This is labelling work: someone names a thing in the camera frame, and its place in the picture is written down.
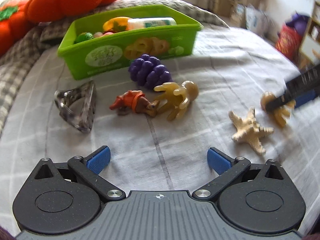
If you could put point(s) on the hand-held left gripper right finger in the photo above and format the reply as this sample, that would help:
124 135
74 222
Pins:
217 161

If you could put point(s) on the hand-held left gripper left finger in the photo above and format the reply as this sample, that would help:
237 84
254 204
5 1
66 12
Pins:
100 160

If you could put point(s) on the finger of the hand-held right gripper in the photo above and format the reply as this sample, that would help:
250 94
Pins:
304 99
300 85

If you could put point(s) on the amber toy octopus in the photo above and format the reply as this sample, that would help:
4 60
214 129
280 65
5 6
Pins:
281 116
180 95

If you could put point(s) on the green plastic box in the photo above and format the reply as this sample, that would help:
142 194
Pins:
112 55

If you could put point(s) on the toy corn cob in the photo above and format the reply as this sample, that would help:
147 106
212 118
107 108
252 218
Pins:
83 38

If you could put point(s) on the yellow orange toy fruit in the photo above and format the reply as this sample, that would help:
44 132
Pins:
117 23

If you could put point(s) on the clear cotton swab jar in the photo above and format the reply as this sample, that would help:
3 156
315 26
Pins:
150 23

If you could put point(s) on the toy starfish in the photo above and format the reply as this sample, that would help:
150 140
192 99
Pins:
248 130

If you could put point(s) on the red bag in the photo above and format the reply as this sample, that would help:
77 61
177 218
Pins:
287 41

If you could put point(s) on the white grid sheet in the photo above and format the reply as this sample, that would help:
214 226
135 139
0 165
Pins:
200 117

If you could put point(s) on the white cube shelf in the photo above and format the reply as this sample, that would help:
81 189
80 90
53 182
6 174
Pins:
312 35

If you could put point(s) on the brown tortoiseshell hair clip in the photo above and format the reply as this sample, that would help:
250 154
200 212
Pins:
90 105

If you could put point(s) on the purple bag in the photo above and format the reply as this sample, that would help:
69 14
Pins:
297 20

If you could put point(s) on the small brown orange figurine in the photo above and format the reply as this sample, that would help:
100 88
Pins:
135 100

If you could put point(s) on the white shopping bag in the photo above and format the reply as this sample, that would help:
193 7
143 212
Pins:
257 18

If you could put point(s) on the purple toy grapes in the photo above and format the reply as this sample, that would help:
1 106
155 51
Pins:
150 72

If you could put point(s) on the grey checked blanket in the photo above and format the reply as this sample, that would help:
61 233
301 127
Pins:
20 62

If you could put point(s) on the small orange pumpkin pillow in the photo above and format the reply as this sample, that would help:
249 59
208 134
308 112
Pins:
10 30

